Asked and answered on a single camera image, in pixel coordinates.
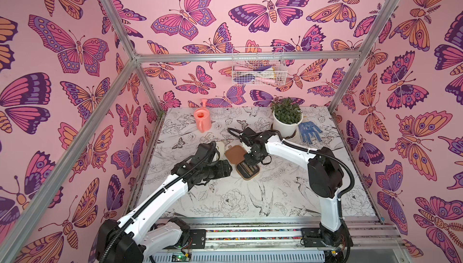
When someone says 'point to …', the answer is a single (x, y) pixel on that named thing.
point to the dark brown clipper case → (236, 154)
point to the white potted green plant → (286, 115)
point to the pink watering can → (202, 116)
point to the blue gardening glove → (307, 129)
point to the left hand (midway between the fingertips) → (228, 168)
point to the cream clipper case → (220, 146)
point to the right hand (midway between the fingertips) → (252, 158)
